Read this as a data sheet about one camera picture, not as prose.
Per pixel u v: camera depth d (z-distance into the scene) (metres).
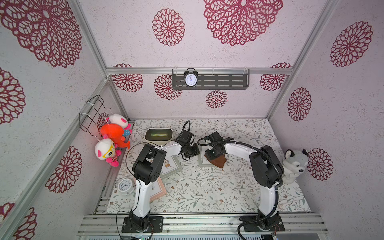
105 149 0.80
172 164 0.95
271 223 0.63
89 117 0.76
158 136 1.03
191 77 0.90
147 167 0.55
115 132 0.88
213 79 0.94
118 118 0.94
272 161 0.54
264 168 0.52
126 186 0.83
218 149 0.73
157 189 0.84
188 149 0.86
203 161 0.95
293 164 0.76
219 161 0.92
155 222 0.74
